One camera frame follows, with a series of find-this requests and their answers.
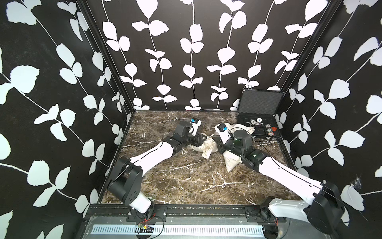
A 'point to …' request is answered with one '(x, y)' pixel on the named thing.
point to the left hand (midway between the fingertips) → (203, 133)
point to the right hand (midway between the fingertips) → (212, 133)
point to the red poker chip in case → (274, 129)
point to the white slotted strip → (182, 229)
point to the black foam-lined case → (258, 107)
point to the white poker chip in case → (259, 120)
